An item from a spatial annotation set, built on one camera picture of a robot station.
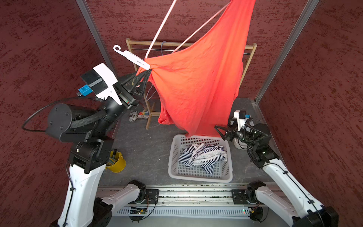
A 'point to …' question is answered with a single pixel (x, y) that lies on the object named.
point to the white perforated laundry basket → (222, 171)
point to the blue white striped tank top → (205, 155)
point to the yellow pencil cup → (116, 163)
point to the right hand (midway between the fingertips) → (217, 126)
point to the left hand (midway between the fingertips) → (146, 71)
